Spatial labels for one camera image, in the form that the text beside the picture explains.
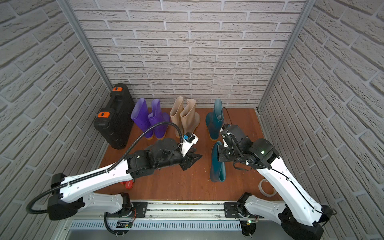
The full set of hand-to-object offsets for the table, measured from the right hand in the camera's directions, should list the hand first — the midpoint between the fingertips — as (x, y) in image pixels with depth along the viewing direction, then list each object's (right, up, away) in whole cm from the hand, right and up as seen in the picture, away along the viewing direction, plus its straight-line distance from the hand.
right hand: (221, 152), depth 65 cm
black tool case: (-58, +13, +18) cm, 62 cm away
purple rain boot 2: (-33, +16, +16) cm, 40 cm away
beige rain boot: (-23, +18, +16) cm, 33 cm away
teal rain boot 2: (-1, -10, +7) cm, 13 cm away
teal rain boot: (-1, +15, +13) cm, 19 cm away
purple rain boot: (-43, +18, +16) cm, 49 cm away
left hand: (-9, +1, -2) cm, 9 cm away
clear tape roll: (+24, -22, +15) cm, 36 cm away
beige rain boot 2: (-15, +16, +22) cm, 31 cm away
